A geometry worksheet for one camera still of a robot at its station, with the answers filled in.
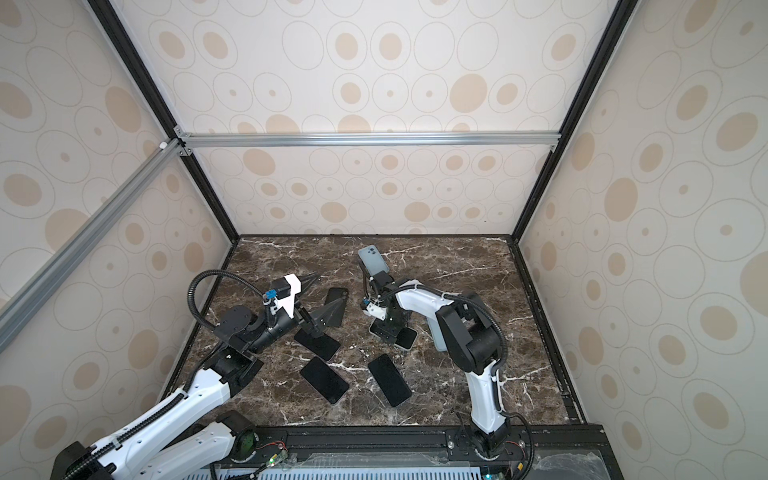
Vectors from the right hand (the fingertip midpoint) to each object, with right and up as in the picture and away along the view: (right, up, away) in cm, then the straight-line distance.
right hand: (395, 327), depth 96 cm
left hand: (-14, +15, -31) cm, 37 cm away
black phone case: (-21, +10, +8) cm, 25 cm away
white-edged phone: (+2, -1, -11) cm, 11 cm away
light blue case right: (+13, -1, -2) cm, 13 cm away
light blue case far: (-8, +22, +17) cm, 29 cm away
